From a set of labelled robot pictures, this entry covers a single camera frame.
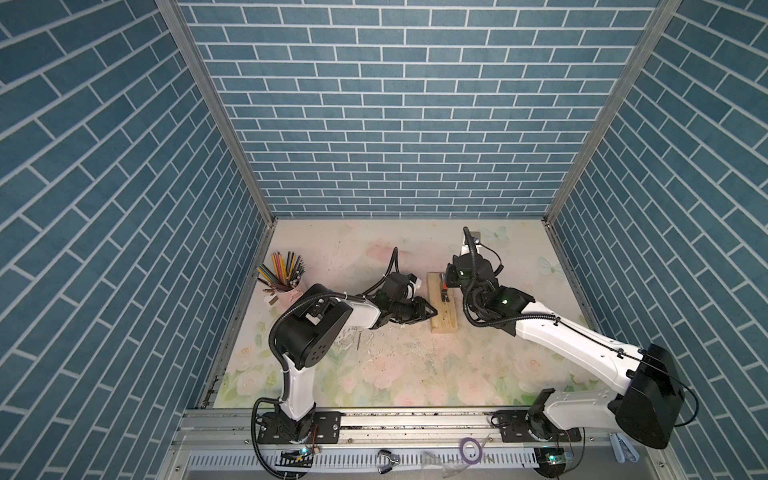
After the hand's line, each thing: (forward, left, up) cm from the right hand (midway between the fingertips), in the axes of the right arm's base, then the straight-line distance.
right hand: (457, 259), depth 80 cm
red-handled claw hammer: (+1, +2, -18) cm, 18 cm away
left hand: (-8, +3, -20) cm, 21 cm away
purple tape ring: (-42, -5, -23) cm, 49 cm away
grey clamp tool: (-37, -40, -21) cm, 58 cm away
